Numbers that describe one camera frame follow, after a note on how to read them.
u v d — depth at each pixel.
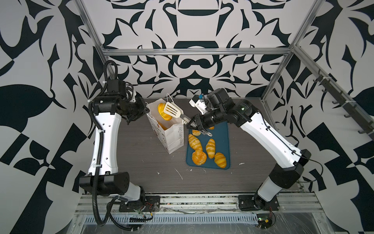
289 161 0.42
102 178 0.38
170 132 0.74
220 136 0.96
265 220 0.71
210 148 0.89
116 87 0.52
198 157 0.85
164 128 0.71
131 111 0.57
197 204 0.75
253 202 0.67
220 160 0.85
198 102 0.60
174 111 0.66
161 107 0.68
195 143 0.91
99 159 0.40
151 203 0.73
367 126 0.50
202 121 0.57
